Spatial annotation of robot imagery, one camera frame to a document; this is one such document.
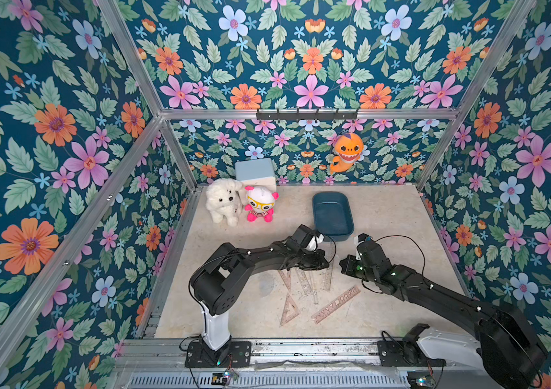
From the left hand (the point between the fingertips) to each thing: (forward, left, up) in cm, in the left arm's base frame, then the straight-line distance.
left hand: (333, 263), depth 87 cm
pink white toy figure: (+25, +25, +8) cm, 36 cm away
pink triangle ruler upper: (-1, +17, -7) cm, 18 cm away
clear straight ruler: (-3, +2, -4) cm, 6 cm away
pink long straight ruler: (-16, +8, -7) cm, 19 cm away
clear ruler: (-4, +11, -6) cm, 13 cm away
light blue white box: (+42, +27, +8) cm, 50 cm away
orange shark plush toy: (+40, -12, +21) cm, 46 cm away
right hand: (0, -2, +2) cm, 3 cm away
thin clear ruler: (-3, +8, -7) cm, 11 cm away
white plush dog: (+25, +40, +10) cm, 49 cm away
